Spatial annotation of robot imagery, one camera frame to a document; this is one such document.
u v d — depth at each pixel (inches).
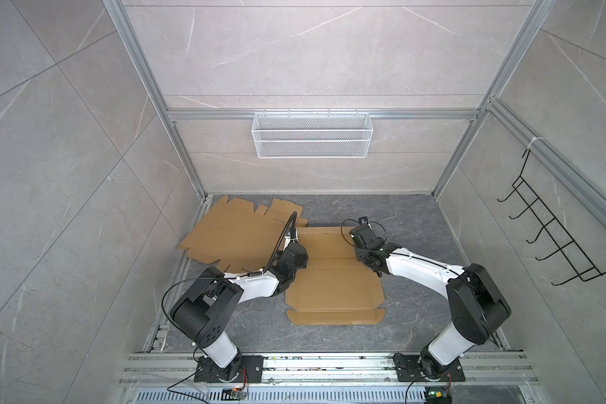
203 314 17.7
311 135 39.5
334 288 34.7
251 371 28.8
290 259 27.8
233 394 27.6
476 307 18.8
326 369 29.4
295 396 27.6
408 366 28.9
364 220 32.0
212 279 19.1
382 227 42.3
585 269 22.9
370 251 27.4
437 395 27.6
